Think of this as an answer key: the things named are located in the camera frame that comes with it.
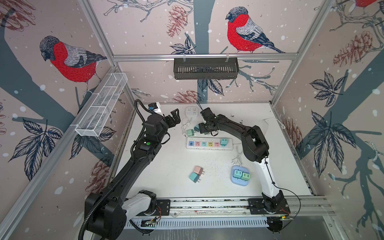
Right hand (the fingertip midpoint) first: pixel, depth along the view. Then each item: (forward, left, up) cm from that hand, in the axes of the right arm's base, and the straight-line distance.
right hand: (203, 129), depth 103 cm
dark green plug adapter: (-3, +9, +1) cm, 9 cm away
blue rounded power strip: (-34, -21, 0) cm, 40 cm away
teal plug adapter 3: (-32, -19, +4) cm, 37 cm away
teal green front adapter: (-33, +4, 0) cm, 33 cm away
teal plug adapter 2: (-1, +4, +2) cm, 5 cm away
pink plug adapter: (-29, +2, 0) cm, 29 cm away
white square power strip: (+15, +9, +2) cm, 18 cm away
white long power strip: (-13, -3, +2) cm, 13 cm away
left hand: (-10, +16, +30) cm, 36 cm away
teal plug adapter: (-12, -13, +4) cm, 18 cm away
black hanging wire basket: (+33, -1, +28) cm, 44 cm away
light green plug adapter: (-33, -23, +4) cm, 40 cm away
